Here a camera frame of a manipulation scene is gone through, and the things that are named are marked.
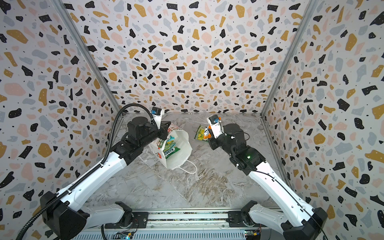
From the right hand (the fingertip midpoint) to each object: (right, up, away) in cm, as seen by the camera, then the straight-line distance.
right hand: (208, 126), depth 68 cm
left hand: (-19, +3, +4) cm, 19 cm away
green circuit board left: (-39, -51, +2) cm, 65 cm away
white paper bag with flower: (-17, -8, +32) cm, 37 cm away
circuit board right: (+20, -52, +3) cm, 56 cm away
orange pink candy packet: (-1, -4, +2) cm, 5 cm away
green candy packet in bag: (-23, -13, +24) cm, 36 cm away
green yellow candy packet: (-4, -5, +38) cm, 39 cm away
